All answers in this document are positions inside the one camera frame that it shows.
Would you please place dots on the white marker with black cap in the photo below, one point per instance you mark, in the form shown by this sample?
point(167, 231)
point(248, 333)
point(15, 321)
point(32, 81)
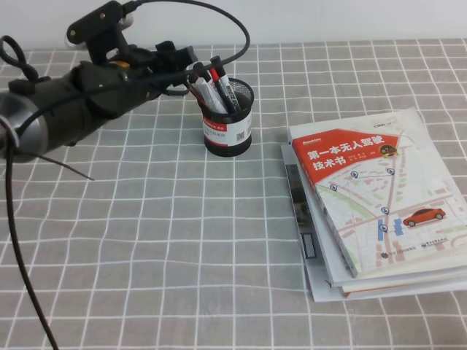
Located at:
point(228, 92)

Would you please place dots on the silver marker with black cap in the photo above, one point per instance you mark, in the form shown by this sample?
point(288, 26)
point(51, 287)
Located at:
point(204, 84)

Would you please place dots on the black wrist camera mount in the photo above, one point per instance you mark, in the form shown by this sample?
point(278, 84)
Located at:
point(101, 30)

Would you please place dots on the white bottom book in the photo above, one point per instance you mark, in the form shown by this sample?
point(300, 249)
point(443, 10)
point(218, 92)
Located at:
point(326, 271)

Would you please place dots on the orange white self-driving car book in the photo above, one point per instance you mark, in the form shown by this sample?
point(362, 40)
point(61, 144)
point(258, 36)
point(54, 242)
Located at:
point(379, 193)

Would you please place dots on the white middle book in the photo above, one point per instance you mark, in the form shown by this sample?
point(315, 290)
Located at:
point(321, 226)

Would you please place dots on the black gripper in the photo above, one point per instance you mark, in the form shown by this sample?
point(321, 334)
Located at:
point(119, 79)

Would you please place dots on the black mesh pen holder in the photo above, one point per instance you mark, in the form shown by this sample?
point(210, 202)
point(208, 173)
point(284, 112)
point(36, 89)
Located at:
point(229, 135)

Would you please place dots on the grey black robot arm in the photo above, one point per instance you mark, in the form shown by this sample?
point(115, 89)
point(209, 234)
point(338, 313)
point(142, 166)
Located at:
point(44, 113)

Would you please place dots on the grey checkered tablecloth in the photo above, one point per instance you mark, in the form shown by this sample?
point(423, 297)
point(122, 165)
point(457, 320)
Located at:
point(138, 238)

